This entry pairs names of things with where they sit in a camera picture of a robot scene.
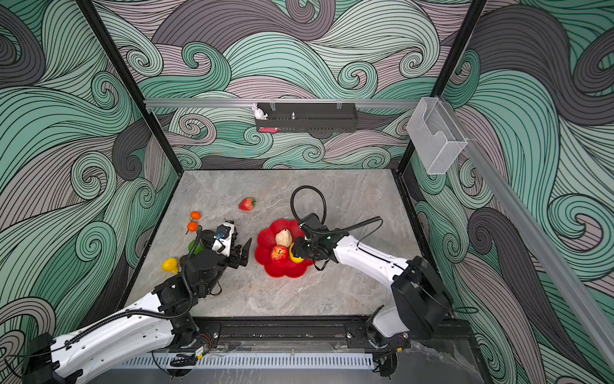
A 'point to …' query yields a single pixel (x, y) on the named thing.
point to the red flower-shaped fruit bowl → (265, 243)
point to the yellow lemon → (296, 259)
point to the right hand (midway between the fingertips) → (294, 253)
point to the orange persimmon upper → (196, 215)
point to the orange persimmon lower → (193, 226)
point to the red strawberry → (247, 203)
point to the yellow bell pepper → (170, 265)
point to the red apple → (279, 254)
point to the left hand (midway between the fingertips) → (237, 233)
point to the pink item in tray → (269, 130)
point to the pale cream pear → (284, 238)
